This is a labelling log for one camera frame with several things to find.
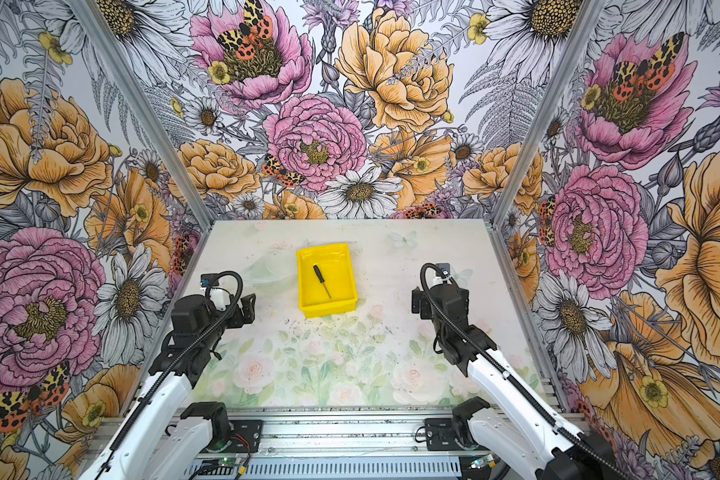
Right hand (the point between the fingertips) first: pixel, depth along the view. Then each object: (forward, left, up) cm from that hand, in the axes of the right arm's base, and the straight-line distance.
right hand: (435, 296), depth 82 cm
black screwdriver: (+20, +36, -14) cm, 43 cm away
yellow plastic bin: (+23, +30, -14) cm, 40 cm away
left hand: (0, +54, -1) cm, 54 cm away
